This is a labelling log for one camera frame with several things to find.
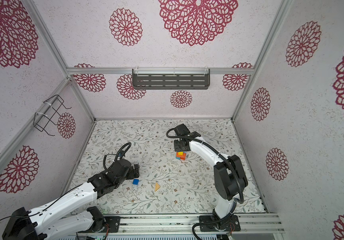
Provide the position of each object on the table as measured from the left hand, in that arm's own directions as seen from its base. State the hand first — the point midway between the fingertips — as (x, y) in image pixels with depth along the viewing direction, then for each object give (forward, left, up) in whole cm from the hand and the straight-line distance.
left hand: (132, 169), depth 83 cm
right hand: (+15, -27, +2) cm, 31 cm away
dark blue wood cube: (-4, -1, -9) cm, 10 cm away
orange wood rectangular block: (+12, -29, -8) cm, 33 cm away
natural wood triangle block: (-6, -14, -9) cm, 17 cm away
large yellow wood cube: (+13, -28, -4) cm, 31 cm away
